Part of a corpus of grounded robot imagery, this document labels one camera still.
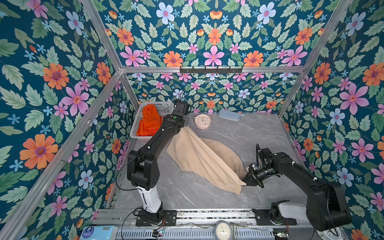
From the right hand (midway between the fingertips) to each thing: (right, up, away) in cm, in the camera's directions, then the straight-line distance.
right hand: (241, 183), depth 75 cm
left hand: (-31, +36, +13) cm, 49 cm away
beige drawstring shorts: (-14, +11, +3) cm, 18 cm away
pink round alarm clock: (-20, +33, +37) cm, 53 cm away
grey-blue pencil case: (+2, +38, +42) cm, 56 cm away
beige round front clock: (-10, -19, -7) cm, 22 cm away
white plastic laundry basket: (-51, +44, +44) cm, 80 cm away
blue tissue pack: (-65, -18, -9) cm, 69 cm away
